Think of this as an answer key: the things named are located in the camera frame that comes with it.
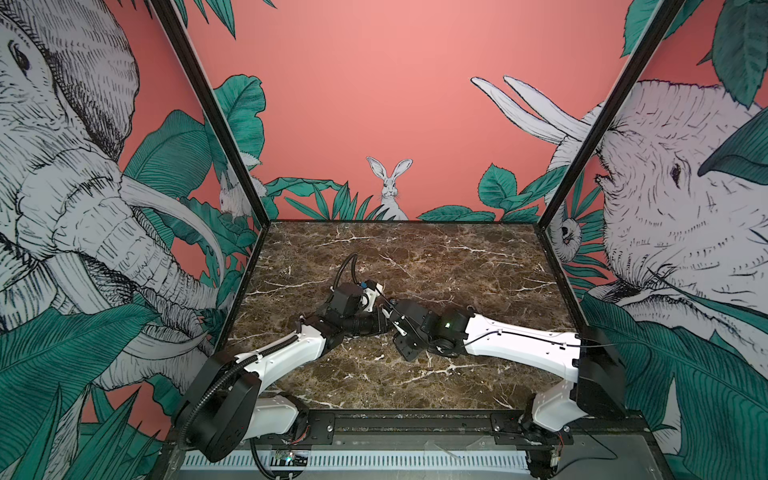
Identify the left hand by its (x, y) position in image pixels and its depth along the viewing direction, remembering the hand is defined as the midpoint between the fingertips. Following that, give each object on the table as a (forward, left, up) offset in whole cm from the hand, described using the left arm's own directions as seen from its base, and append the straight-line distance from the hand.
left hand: (401, 319), depth 79 cm
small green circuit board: (-29, +29, -12) cm, 42 cm away
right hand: (-5, +2, -1) cm, 6 cm away
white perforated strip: (-30, +10, -13) cm, 34 cm away
